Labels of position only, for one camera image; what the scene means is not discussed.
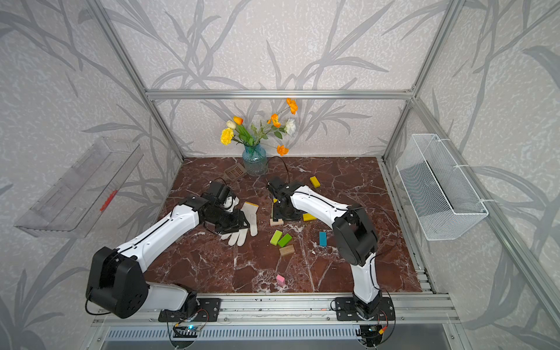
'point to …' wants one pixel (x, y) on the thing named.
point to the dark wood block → (286, 250)
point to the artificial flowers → (235, 131)
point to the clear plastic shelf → (71, 207)
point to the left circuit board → (185, 332)
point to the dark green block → (285, 240)
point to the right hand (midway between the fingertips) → (282, 216)
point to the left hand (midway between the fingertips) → (246, 226)
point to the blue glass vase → (254, 160)
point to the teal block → (323, 238)
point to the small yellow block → (315, 181)
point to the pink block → (281, 280)
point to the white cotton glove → (239, 238)
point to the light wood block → (276, 223)
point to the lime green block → (275, 237)
